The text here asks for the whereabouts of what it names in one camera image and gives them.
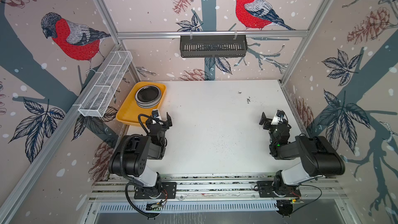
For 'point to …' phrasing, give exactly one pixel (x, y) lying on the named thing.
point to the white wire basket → (99, 98)
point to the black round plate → (148, 93)
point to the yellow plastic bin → (129, 110)
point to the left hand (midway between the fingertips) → (158, 114)
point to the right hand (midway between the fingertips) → (271, 115)
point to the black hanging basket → (213, 47)
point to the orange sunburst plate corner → (149, 105)
